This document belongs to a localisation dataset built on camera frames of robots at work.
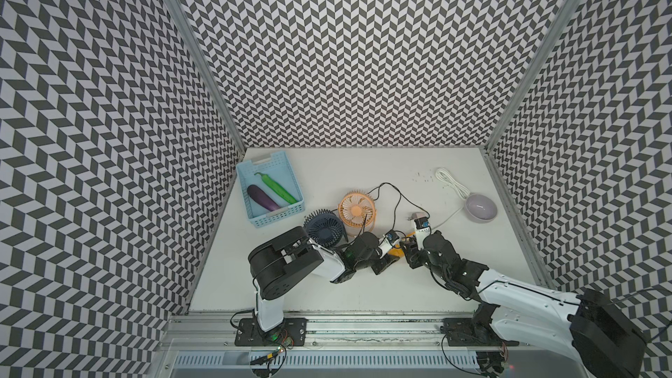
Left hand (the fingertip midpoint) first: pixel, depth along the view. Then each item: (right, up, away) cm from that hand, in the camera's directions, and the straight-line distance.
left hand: (389, 251), depth 89 cm
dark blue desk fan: (-22, +10, -6) cm, 25 cm away
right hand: (+5, +3, -4) cm, 7 cm away
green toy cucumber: (-43, +20, +16) cm, 50 cm away
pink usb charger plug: (+12, +11, +8) cm, 18 cm away
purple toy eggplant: (-48, +17, +12) cm, 52 cm away
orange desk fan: (-11, +14, +1) cm, 18 cm away
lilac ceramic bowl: (+35, +14, +8) cm, 39 cm away
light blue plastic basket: (-44, +28, +21) cm, 56 cm away
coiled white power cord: (+31, +19, +13) cm, 39 cm away
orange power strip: (+2, +2, -4) cm, 5 cm away
